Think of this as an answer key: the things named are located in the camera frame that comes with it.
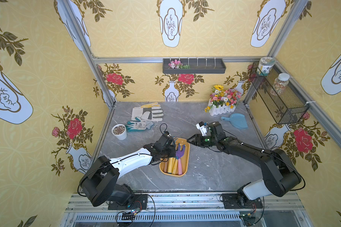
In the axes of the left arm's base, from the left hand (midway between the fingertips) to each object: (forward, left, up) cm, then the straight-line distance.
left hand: (170, 149), depth 88 cm
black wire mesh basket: (+14, -66, +23) cm, 72 cm away
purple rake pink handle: (-1, -6, -3) cm, 7 cm away
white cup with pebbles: (+13, +34, +1) cm, 36 cm away
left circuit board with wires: (-33, +21, -4) cm, 39 cm away
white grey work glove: (+35, +14, -5) cm, 38 cm away
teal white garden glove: (+23, +24, -6) cm, 33 cm away
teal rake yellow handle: (-13, -2, -3) cm, 14 cm away
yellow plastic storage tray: (-10, -4, -3) cm, 11 cm away
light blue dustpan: (+26, -53, -5) cm, 59 cm away
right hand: (+4, -13, +6) cm, 15 cm away
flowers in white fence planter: (+31, -38, +10) cm, 50 cm away
